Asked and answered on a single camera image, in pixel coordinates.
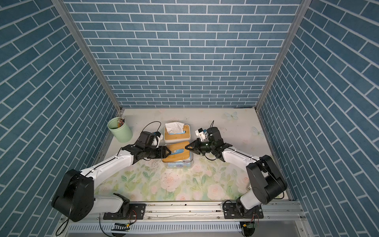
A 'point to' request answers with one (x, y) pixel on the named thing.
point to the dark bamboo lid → (179, 153)
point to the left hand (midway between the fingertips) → (170, 152)
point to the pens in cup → (120, 121)
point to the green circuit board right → (252, 225)
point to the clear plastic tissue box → (191, 160)
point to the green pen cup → (118, 127)
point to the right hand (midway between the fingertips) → (187, 148)
